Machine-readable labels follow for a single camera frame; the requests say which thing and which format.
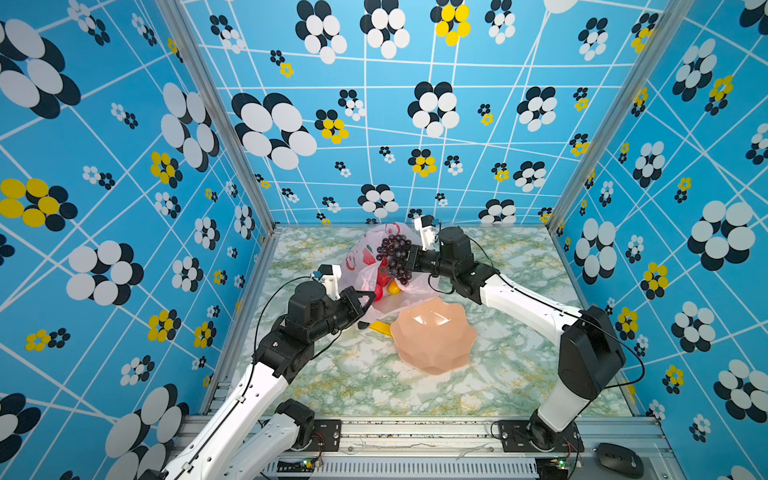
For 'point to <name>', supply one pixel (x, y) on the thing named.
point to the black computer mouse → (621, 460)
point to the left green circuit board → (303, 466)
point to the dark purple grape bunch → (395, 250)
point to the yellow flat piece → (381, 327)
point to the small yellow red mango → (394, 288)
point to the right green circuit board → (552, 468)
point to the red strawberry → (383, 279)
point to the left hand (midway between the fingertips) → (379, 294)
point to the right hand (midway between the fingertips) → (394, 253)
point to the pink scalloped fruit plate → (433, 336)
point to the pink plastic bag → (363, 272)
